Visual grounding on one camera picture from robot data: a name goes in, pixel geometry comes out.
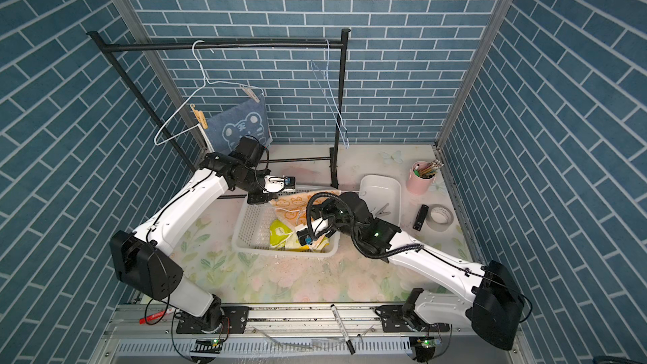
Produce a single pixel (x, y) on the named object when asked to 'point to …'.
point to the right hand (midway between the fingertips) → (315, 200)
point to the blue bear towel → (227, 125)
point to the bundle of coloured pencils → (430, 168)
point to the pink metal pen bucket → (421, 179)
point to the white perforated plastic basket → (252, 232)
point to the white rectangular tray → (382, 195)
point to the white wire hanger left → (200, 83)
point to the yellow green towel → (280, 237)
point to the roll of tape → (439, 217)
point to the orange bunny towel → (295, 207)
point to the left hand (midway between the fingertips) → (280, 190)
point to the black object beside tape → (420, 217)
